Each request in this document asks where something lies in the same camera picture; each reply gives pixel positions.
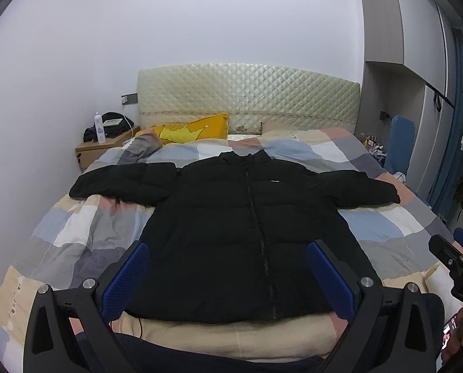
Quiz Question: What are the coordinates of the black puffer jacket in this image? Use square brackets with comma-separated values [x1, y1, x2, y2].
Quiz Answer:
[69, 151, 400, 324]

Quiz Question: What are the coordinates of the blue curtain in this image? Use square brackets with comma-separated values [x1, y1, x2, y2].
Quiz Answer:
[428, 28, 463, 222]

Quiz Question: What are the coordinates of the checkered patchwork duvet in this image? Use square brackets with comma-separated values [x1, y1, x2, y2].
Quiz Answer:
[0, 128, 461, 372]

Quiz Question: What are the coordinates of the blue chair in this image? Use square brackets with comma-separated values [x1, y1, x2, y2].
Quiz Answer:
[384, 115, 415, 174]

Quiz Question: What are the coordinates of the wooden nightstand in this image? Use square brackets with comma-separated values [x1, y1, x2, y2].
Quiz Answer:
[75, 126, 140, 172]

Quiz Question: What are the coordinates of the white spray bottle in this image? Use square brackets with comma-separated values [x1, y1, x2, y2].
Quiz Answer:
[94, 112, 107, 144]

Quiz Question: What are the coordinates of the black bag on nightstand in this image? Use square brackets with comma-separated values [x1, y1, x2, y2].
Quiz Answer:
[83, 112, 134, 143]

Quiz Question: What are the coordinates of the yellow pillow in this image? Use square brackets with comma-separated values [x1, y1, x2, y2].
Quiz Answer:
[136, 113, 229, 144]

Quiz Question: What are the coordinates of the cream quilted headboard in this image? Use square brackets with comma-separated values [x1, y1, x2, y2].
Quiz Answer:
[137, 63, 360, 135]

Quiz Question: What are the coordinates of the grey wardrobe cabinet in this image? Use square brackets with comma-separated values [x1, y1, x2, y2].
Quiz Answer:
[356, 0, 456, 202]

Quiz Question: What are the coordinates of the wall socket panel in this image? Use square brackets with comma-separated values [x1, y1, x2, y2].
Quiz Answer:
[121, 93, 138, 105]

